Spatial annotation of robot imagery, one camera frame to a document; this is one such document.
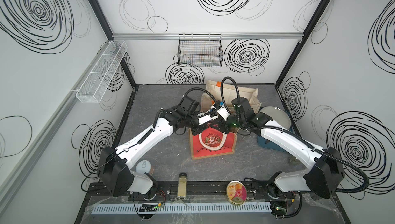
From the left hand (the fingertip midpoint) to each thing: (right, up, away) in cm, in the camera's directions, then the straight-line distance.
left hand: (206, 124), depth 77 cm
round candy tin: (+14, -31, -6) cm, 34 cm away
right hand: (+3, 0, -1) cm, 3 cm away
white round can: (-32, -22, 0) cm, 39 cm away
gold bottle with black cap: (-12, -29, -4) cm, 31 cm away
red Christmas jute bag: (+4, -11, +6) cm, 13 cm away
